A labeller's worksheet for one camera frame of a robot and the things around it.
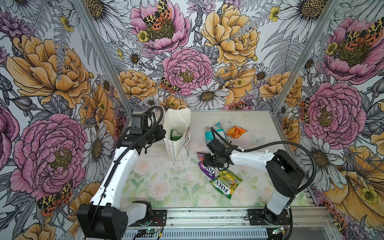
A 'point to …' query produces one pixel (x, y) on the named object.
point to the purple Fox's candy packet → (209, 171)
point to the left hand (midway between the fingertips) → (165, 136)
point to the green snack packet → (174, 135)
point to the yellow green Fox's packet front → (226, 183)
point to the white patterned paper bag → (177, 142)
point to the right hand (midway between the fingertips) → (208, 167)
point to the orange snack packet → (235, 132)
